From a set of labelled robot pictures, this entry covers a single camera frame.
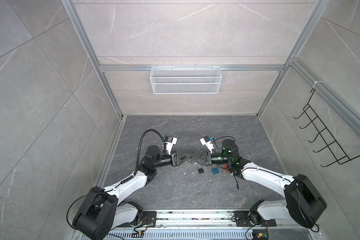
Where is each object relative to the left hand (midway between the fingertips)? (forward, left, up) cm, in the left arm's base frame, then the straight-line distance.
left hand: (188, 154), depth 74 cm
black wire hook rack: (-4, -61, +14) cm, 62 cm away
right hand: (-3, -2, -1) cm, 4 cm away
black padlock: (-3, 0, 0) cm, 3 cm away
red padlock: (-10, -16, +5) cm, 19 cm away
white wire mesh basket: (+53, -1, +9) cm, 53 cm away
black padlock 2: (0, -8, -21) cm, 22 cm away
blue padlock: (-1, -17, -20) cm, 26 cm away
